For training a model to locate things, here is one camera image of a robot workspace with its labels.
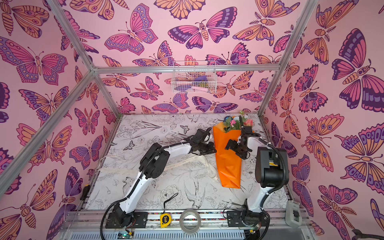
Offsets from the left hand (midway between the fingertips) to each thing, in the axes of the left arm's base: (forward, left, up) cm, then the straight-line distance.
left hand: (220, 151), depth 96 cm
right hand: (+1, -8, 0) cm, 8 cm away
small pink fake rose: (+23, -11, +2) cm, 26 cm away
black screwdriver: (-24, +79, -5) cm, 83 cm away
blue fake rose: (+27, -7, +1) cm, 28 cm away
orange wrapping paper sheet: (-9, -4, 0) cm, 10 cm away
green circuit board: (-44, +51, -5) cm, 67 cm away
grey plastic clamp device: (-37, -30, +2) cm, 48 cm away
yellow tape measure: (-38, +30, 0) cm, 48 cm away
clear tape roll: (-39, +23, +1) cm, 45 cm away
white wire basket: (+36, +17, +31) cm, 50 cm away
